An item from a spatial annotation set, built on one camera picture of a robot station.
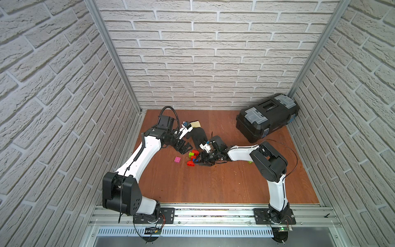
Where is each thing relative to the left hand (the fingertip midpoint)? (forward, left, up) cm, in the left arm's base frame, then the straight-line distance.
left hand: (187, 140), depth 82 cm
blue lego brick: (-6, -4, -12) cm, 14 cm away
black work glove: (+14, -6, -16) cm, 22 cm away
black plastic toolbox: (+13, -41, +2) cm, 43 cm away
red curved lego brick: (+1, -5, -15) cm, 16 cm away
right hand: (-6, -6, -15) cm, 17 cm away
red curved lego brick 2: (-6, -1, -16) cm, 17 cm away
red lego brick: (-3, -3, -14) cm, 15 cm away
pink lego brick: (-4, +7, -16) cm, 17 cm away
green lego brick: (-1, -2, -14) cm, 14 cm away
